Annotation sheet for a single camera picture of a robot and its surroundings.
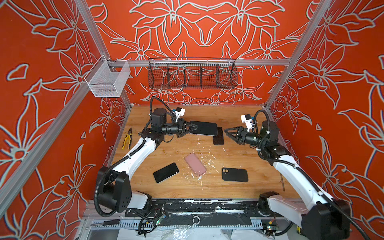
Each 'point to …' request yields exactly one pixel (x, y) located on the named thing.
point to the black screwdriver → (107, 222)
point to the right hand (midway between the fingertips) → (224, 133)
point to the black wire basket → (190, 73)
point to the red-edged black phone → (205, 128)
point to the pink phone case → (195, 164)
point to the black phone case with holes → (234, 174)
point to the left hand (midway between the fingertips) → (196, 127)
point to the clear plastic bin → (107, 78)
